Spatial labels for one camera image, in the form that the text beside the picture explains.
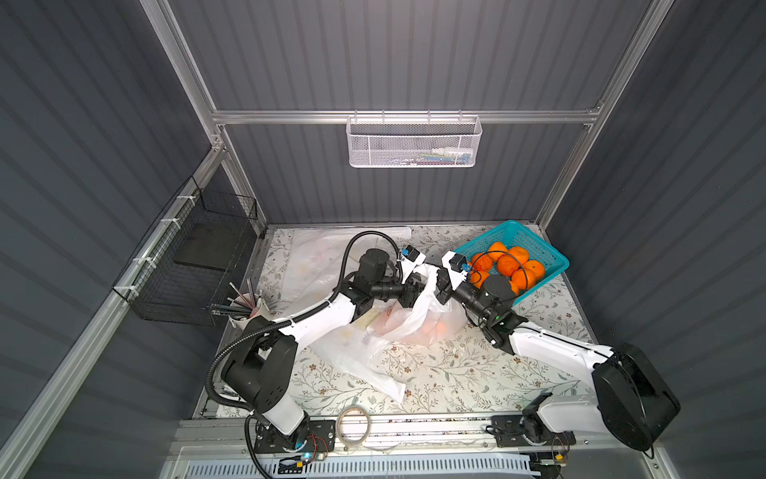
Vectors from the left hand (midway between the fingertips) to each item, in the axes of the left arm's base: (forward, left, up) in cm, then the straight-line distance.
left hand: (437, 293), depth 77 cm
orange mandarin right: (+17, -37, -15) cm, 43 cm away
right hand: (+5, +1, +6) cm, 8 cm away
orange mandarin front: (+14, -30, -16) cm, 37 cm away
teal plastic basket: (+33, -34, -13) cm, 49 cm away
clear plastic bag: (-8, +25, -19) cm, 32 cm away
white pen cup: (+4, +55, -11) cm, 56 cm away
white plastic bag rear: (+27, +41, -19) cm, 53 cm away
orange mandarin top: (+28, -27, -15) cm, 41 cm away
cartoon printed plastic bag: (-6, +2, -4) cm, 7 cm away
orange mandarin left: (+21, -20, -14) cm, 32 cm away
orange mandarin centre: (+19, -28, -13) cm, 36 cm away
